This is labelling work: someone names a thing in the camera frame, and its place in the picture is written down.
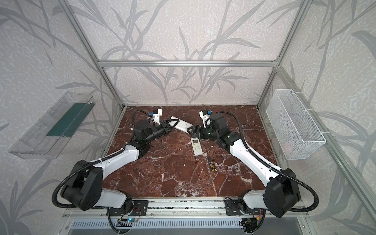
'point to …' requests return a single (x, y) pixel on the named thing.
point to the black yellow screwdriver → (211, 163)
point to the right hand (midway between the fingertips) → (192, 125)
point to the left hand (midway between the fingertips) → (180, 118)
